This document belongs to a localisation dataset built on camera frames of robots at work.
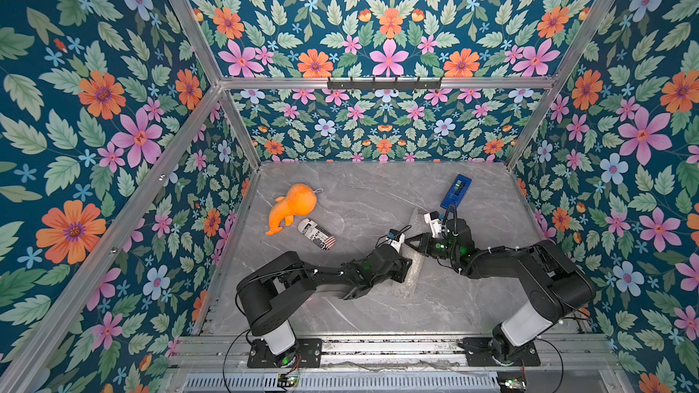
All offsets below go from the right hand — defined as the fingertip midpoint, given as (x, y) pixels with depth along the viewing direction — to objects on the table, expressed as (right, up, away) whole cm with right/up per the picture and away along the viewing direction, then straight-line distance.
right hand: (412, 238), depth 89 cm
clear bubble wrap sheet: (+2, +3, +2) cm, 4 cm away
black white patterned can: (-33, 0, +4) cm, 33 cm away
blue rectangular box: (+20, +15, +15) cm, 29 cm away
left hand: (0, -7, -4) cm, 8 cm away
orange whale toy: (-40, +12, +10) cm, 43 cm away
